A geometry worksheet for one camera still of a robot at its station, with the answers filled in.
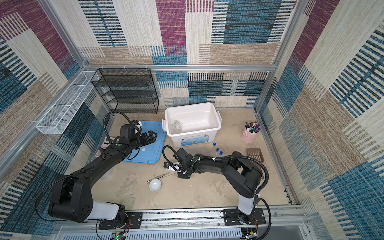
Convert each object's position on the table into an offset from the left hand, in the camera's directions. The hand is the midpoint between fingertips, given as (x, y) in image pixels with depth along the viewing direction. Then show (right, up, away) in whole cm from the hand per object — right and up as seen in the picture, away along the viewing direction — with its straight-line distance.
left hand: (151, 133), depth 88 cm
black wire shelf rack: (-23, +30, +21) cm, 43 cm away
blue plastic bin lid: (-4, -13, +10) cm, 17 cm away
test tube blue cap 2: (+39, -10, -9) cm, 41 cm away
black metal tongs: (+4, -25, -1) cm, 25 cm away
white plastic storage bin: (+23, +5, +20) cm, 31 cm away
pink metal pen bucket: (+59, +1, +6) cm, 60 cm away
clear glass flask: (+13, +4, +17) cm, 22 cm away
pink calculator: (-33, -7, +11) cm, 36 cm away
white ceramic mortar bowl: (+3, -28, -4) cm, 29 cm away
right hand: (+18, -22, +2) cm, 28 cm away
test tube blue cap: (+37, -11, -6) cm, 39 cm away
